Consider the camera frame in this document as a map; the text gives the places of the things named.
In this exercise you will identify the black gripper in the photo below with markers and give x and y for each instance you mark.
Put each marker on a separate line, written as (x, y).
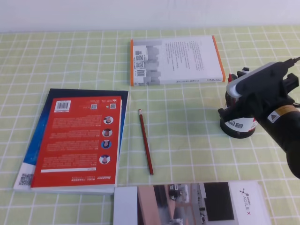
(273, 106)

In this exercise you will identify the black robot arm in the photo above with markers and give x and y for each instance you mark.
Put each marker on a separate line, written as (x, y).
(288, 139)

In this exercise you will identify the red ballpoint pen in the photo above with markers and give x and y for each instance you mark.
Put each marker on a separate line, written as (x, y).
(232, 77)

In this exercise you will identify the black mesh pen holder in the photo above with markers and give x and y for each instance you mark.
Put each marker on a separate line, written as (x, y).
(236, 121)

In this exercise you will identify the grey marker with black cap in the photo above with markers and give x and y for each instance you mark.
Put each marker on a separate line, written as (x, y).
(244, 71)

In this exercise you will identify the white book with orange spine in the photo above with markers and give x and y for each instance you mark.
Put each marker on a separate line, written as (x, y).
(175, 60)

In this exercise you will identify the green checkered tablecloth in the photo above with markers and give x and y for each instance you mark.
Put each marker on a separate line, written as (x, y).
(181, 121)

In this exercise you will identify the Agilex brochure booklet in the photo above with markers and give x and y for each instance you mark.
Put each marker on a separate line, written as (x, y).
(204, 203)

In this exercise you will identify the red pencil with eraser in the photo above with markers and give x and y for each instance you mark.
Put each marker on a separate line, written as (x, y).
(150, 167)

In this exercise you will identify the red cover book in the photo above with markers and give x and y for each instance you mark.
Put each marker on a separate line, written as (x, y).
(80, 146)

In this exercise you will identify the blue cover book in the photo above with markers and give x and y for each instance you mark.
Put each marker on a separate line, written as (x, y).
(24, 177)

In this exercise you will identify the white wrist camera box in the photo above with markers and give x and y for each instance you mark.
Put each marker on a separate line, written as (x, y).
(259, 79)

